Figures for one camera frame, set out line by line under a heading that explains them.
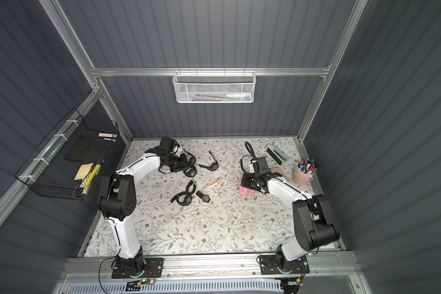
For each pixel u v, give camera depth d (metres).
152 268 0.72
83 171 0.72
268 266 0.74
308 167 0.91
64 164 0.72
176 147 0.86
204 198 0.93
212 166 1.02
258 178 0.70
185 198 0.89
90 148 0.77
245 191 0.92
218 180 0.99
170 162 0.81
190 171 0.99
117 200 0.53
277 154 1.08
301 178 0.92
